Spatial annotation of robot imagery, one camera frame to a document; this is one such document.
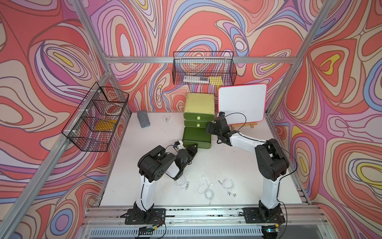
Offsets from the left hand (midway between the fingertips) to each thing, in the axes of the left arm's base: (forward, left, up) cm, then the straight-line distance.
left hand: (200, 145), depth 93 cm
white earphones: (-21, +11, -7) cm, 25 cm away
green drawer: (+13, +3, +7) cm, 15 cm away
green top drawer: (+13, +1, +14) cm, 19 cm away
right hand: (+12, -9, +2) cm, 15 cm away
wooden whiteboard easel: (+19, -39, -2) cm, 44 cm away
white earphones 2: (-24, -2, -6) cm, 25 cm away
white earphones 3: (-22, -15, -7) cm, 27 cm away
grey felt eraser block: (+26, +43, -3) cm, 50 cm away
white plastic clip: (+25, +26, -3) cm, 36 cm away
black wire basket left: (-4, +56, +23) cm, 61 cm away
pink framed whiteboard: (+28, -31, +10) cm, 43 cm away
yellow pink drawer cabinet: (+16, 0, +17) cm, 23 cm away
